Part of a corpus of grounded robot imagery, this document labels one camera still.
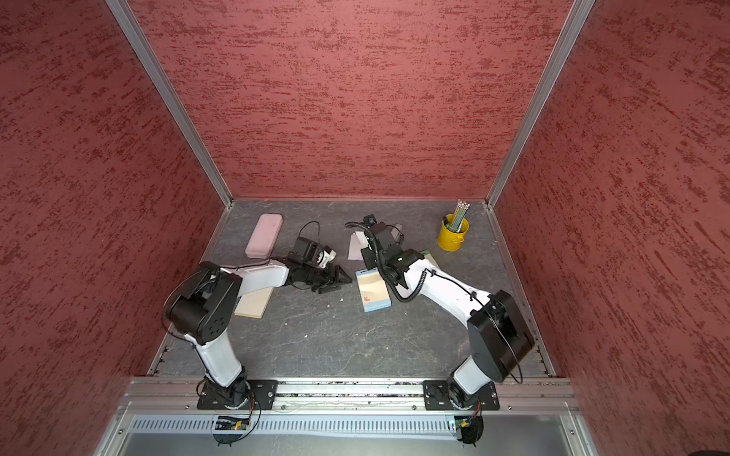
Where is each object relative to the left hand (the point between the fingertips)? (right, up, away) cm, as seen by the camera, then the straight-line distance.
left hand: (343, 287), depth 90 cm
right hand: (+9, +12, -3) cm, 15 cm away
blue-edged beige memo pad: (+10, -3, +4) cm, 11 cm away
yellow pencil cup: (+38, +15, +10) cm, 42 cm away
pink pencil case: (-33, +17, +17) cm, 41 cm away
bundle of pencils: (+40, +23, +8) cm, 47 cm away
